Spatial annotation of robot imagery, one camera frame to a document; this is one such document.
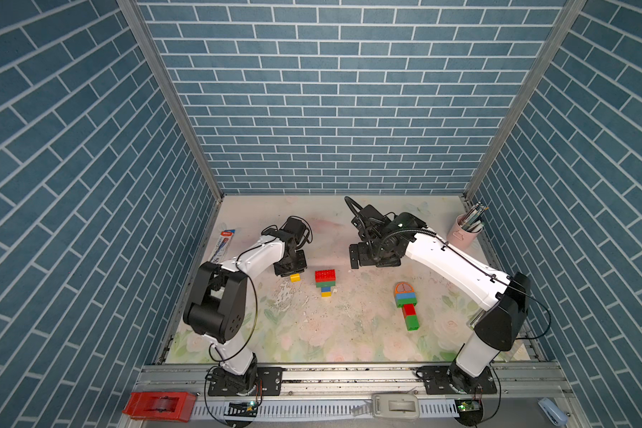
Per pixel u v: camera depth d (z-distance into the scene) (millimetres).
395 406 682
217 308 463
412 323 841
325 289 865
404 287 896
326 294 905
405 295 903
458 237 976
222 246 1019
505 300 432
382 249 536
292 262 788
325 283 831
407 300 912
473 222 966
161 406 650
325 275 807
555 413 680
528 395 722
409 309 869
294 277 889
